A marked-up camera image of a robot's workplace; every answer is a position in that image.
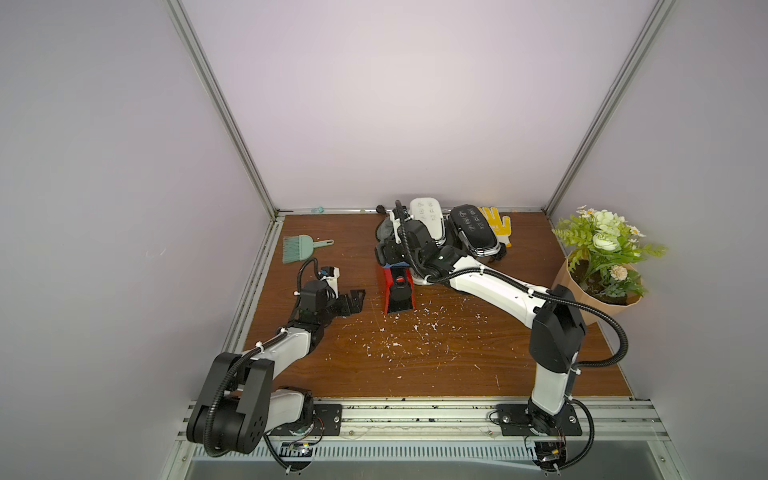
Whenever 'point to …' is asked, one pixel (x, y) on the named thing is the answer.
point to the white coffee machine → (428, 211)
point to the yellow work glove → (501, 225)
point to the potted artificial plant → (601, 269)
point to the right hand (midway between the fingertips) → (388, 237)
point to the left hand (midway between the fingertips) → (357, 291)
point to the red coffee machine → (399, 291)
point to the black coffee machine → (471, 230)
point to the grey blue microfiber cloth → (384, 232)
